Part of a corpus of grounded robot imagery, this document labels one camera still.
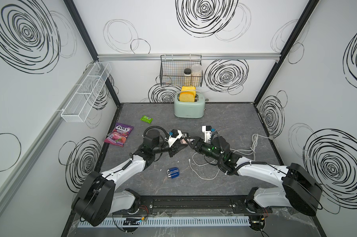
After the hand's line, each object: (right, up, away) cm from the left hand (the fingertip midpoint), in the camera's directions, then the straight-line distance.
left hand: (184, 143), depth 77 cm
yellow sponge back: (+1, +33, +25) cm, 42 cm away
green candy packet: (-27, +12, +31) cm, 43 cm away
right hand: (+1, +1, -3) cm, 4 cm away
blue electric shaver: (-6, -18, +5) cm, 19 cm away
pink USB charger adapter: (-1, +2, -3) cm, 4 cm away
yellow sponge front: (+2, +27, +19) cm, 33 cm away
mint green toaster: (+4, +19, +30) cm, 36 cm away
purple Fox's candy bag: (-44, +2, +22) cm, 49 cm away
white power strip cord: (+42, -8, +14) cm, 45 cm away
